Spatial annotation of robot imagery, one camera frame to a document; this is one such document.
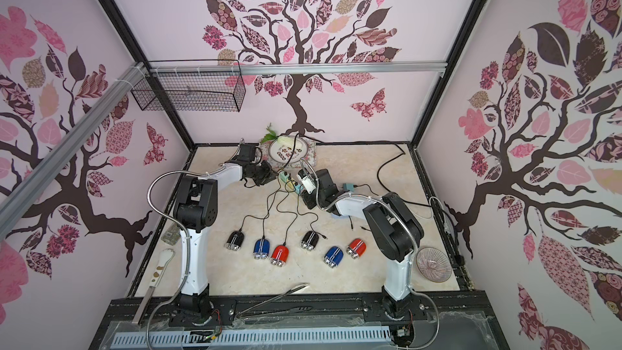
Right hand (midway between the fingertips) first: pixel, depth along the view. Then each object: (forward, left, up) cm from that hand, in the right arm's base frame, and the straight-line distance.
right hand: (306, 189), depth 96 cm
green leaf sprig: (+33, +18, -1) cm, 38 cm away
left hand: (+10, +12, -4) cm, 16 cm away
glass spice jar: (-18, +49, -2) cm, 52 cm away
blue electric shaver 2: (-26, -10, -3) cm, 28 cm away
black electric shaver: (-20, -2, -3) cm, 21 cm away
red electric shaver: (-24, -18, -3) cm, 30 cm away
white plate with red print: (+24, +12, -4) cm, 27 cm away
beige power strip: (+1, +6, +3) cm, 7 cm away
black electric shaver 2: (-20, +26, -3) cm, 33 cm away
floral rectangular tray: (+30, +22, -5) cm, 37 cm away
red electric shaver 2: (-25, +9, -4) cm, 27 cm away
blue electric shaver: (-23, +16, -3) cm, 28 cm away
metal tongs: (-42, +18, -5) cm, 46 cm away
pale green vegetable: (+31, +11, -2) cm, 33 cm away
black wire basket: (+28, +45, +28) cm, 60 cm away
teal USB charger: (+4, -19, -5) cm, 20 cm away
